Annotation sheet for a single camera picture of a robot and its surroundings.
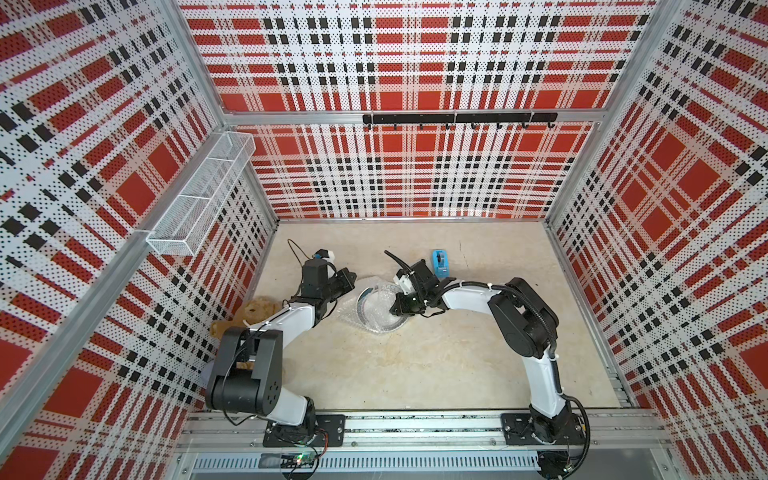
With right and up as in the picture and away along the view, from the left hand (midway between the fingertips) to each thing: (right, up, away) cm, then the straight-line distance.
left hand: (362, 274), depth 92 cm
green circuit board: (-11, -42, -23) cm, 49 cm away
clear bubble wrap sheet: (-5, -11, +1) cm, 12 cm away
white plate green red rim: (+3, -11, +1) cm, 11 cm away
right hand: (+10, -12, +2) cm, 16 cm away
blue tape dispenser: (+26, +1, +12) cm, 29 cm away
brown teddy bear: (-31, -10, -8) cm, 33 cm away
